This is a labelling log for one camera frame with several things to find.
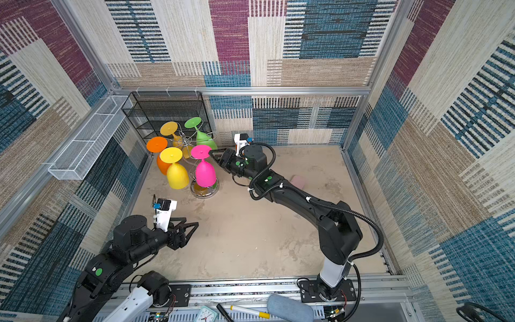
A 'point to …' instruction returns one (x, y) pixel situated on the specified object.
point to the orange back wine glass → (157, 144)
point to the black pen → (224, 314)
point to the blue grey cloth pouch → (288, 309)
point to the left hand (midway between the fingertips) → (192, 222)
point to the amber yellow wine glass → (170, 128)
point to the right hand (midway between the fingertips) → (213, 156)
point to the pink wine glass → (205, 175)
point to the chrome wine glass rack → (188, 139)
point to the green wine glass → (202, 139)
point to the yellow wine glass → (177, 175)
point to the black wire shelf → (170, 116)
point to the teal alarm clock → (206, 314)
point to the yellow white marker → (260, 314)
